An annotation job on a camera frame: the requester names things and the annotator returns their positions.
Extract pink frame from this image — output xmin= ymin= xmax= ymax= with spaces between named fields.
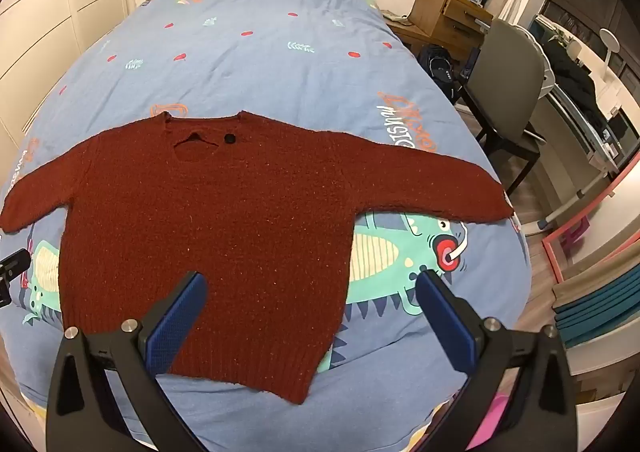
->
xmin=542 ymin=166 xmax=637 ymax=283

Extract white desk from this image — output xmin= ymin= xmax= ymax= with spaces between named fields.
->
xmin=530 ymin=16 xmax=632 ymax=235

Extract grey chair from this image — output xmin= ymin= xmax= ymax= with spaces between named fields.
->
xmin=461 ymin=19 xmax=557 ymax=193

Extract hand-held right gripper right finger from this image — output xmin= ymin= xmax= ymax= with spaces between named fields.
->
xmin=416 ymin=269 xmax=585 ymax=452

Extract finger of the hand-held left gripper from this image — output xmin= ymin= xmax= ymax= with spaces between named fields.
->
xmin=0 ymin=249 xmax=32 ymax=307

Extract cardboard boxes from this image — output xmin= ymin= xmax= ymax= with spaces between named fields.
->
xmin=387 ymin=0 xmax=494 ymax=63

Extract blue printed bedsheet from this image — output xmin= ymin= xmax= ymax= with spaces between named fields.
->
xmin=0 ymin=0 xmax=533 ymax=452

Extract black jacket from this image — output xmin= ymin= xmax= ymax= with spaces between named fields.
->
xmin=544 ymin=42 xmax=612 ymax=133

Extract white desk lamp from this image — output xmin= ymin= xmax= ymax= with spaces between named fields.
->
xmin=598 ymin=28 xmax=622 ymax=83

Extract pink cloth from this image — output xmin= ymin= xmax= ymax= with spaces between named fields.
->
xmin=481 ymin=389 xmax=517 ymax=452

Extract white wardrobe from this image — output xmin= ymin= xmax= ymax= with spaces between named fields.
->
xmin=0 ymin=0 xmax=151 ymax=143

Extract stack of teal boards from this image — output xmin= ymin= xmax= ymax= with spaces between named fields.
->
xmin=551 ymin=266 xmax=640 ymax=349

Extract dark red knit sweater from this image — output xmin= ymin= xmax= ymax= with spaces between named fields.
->
xmin=0 ymin=110 xmax=514 ymax=406

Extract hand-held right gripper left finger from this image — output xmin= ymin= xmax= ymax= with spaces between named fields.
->
xmin=46 ymin=271 xmax=209 ymax=452

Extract black backpack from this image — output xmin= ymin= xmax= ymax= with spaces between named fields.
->
xmin=416 ymin=45 xmax=464 ymax=101

